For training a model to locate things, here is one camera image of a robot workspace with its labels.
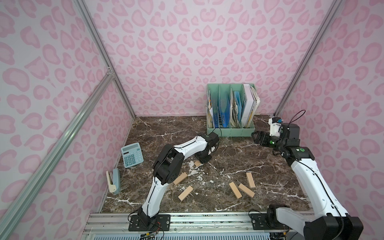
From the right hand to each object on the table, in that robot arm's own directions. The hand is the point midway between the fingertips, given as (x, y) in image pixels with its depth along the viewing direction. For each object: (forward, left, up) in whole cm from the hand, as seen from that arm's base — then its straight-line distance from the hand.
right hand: (257, 133), depth 78 cm
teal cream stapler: (-18, +80, -21) cm, 84 cm away
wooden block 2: (-15, +42, -23) cm, 50 cm away
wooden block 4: (-16, +1, -23) cm, 28 cm away
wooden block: (-6, +32, -21) cm, 39 cm away
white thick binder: (+24, -3, -12) cm, 27 cm away
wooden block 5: (-21, +10, -24) cm, 34 cm away
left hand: (-3, +29, -22) cm, 36 cm away
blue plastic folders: (+30, +14, -20) cm, 39 cm away
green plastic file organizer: (+22, +11, -4) cm, 25 cm away
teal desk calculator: (-2, +74, -20) cm, 77 cm away
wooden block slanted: (-21, +4, -24) cm, 32 cm away
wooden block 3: (-24, +38, -22) cm, 50 cm away
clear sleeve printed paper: (+20, +24, +1) cm, 31 cm away
